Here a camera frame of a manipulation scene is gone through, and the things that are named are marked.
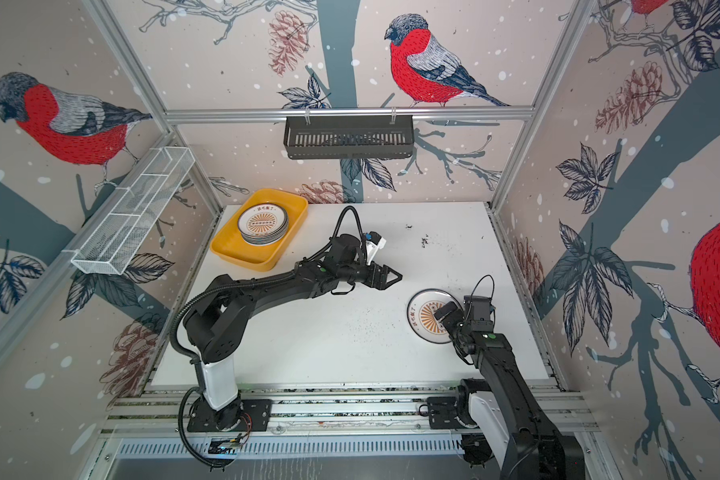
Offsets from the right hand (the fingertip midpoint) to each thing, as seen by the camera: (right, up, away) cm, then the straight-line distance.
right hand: (443, 322), depth 86 cm
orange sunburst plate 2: (-5, +1, +6) cm, 8 cm away
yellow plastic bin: (-74, +21, +22) cm, 80 cm away
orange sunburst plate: (-63, +31, +25) cm, 74 cm away
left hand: (-15, +14, -3) cm, 21 cm away
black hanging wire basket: (-29, +61, +21) cm, 71 cm away
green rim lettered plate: (-60, +23, +21) cm, 68 cm away
